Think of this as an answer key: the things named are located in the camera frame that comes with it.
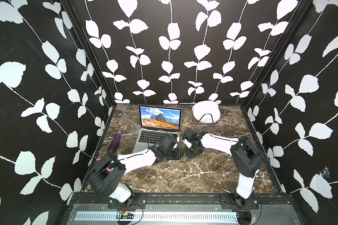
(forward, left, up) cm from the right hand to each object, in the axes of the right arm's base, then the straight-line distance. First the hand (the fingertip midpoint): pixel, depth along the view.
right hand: (188, 153), depth 92 cm
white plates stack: (+25, -13, +13) cm, 32 cm away
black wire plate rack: (+22, -14, +7) cm, 27 cm away
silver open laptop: (+21, +24, +6) cm, 32 cm away
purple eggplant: (+6, +51, +2) cm, 51 cm away
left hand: (-3, +3, +7) cm, 9 cm away
